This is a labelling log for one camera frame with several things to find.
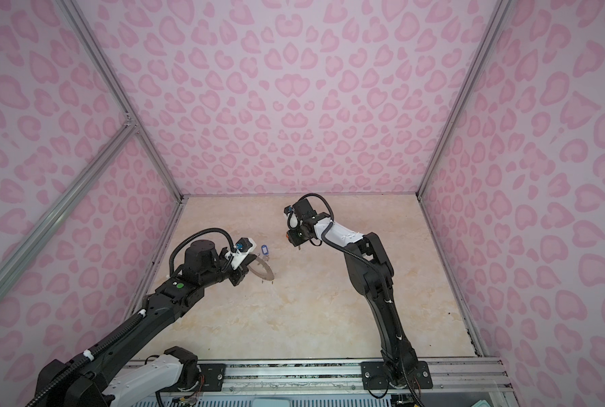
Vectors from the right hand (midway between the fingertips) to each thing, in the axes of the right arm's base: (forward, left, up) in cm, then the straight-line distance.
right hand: (296, 233), depth 101 cm
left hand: (-18, +11, +15) cm, 26 cm away
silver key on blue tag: (-8, +11, -6) cm, 15 cm away
